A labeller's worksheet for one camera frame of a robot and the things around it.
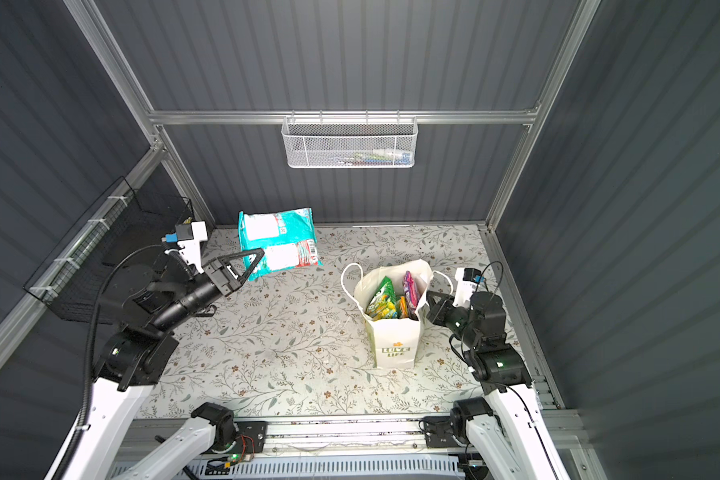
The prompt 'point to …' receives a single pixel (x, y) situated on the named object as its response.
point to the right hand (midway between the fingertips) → (431, 296)
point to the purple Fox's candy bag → (412, 295)
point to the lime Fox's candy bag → (383, 303)
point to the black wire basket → (127, 221)
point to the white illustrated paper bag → (394, 343)
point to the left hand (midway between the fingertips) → (264, 253)
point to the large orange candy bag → (403, 308)
